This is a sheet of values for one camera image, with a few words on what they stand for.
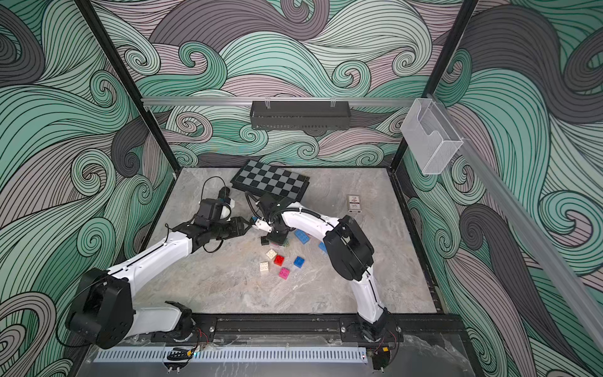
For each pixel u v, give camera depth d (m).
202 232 0.63
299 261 0.88
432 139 0.76
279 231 0.77
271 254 0.88
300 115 1.07
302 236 0.95
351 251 0.54
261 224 0.81
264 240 0.92
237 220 0.76
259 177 1.11
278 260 0.87
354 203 1.05
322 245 0.92
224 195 1.12
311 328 0.75
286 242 0.83
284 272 0.84
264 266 0.86
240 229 0.76
